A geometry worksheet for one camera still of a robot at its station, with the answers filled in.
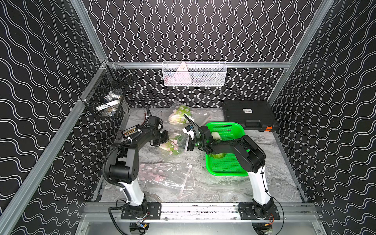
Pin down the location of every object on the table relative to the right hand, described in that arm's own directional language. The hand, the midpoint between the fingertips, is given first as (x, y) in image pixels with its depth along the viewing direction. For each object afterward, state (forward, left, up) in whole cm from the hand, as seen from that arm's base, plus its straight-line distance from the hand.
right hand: (179, 143), depth 93 cm
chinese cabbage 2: (+5, -24, +2) cm, 24 cm away
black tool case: (+25, -56, 0) cm, 61 cm away
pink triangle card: (+30, -2, +30) cm, 42 cm away
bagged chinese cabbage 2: (-6, -3, +7) cm, 10 cm away
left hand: (+4, +8, +2) cm, 9 cm away
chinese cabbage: (-4, +3, +3) cm, 6 cm away
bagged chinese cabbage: (+22, +3, +2) cm, 22 cm away
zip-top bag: (-20, +1, -7) cm, 21 cm away
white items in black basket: (+2, +33, +29) cm, 44 cm away
